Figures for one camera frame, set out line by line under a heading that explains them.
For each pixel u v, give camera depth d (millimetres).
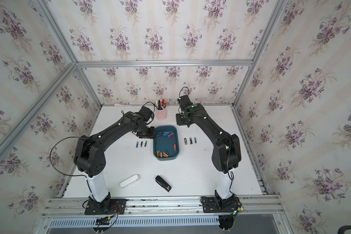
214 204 719
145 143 978
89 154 481
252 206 749
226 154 486
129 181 783
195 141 983
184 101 698
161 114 1055
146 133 781
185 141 981
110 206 719
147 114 750
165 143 999
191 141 981
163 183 781
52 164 796
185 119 779
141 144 973
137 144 973
